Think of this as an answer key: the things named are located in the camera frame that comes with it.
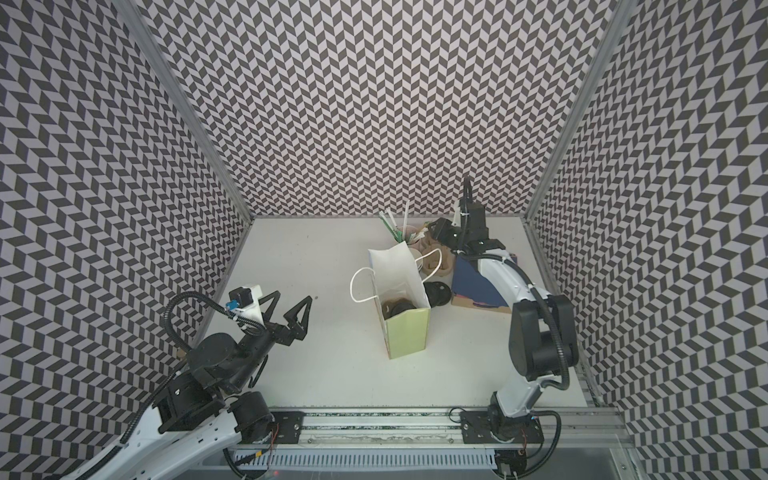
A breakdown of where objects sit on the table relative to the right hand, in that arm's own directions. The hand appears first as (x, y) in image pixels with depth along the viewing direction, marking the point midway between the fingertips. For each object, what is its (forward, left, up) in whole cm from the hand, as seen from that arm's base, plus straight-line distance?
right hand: (431, 234), depth 89 cm
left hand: (-26, +33, +10) cm, 43 cm away
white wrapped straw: (+11, +8, -4) cm, 14 cm away
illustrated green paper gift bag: (-15, +11, +1) cm, 19 cm away
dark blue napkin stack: (-6, -12, -17) cm, 22 cm away
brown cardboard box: (-13, -11, -19) cm, 25 cm away
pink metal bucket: (+9, +7, -9) cm, 14 cm away
